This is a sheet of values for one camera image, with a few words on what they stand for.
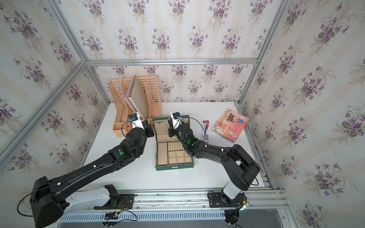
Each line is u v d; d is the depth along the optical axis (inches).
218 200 28.8
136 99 37.7
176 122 27.1
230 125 41.1
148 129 25.1
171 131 28.8
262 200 29.6
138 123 24.3
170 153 34.0
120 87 42.3
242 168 17.6
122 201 28.4
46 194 15.2
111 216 28.2
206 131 39.6
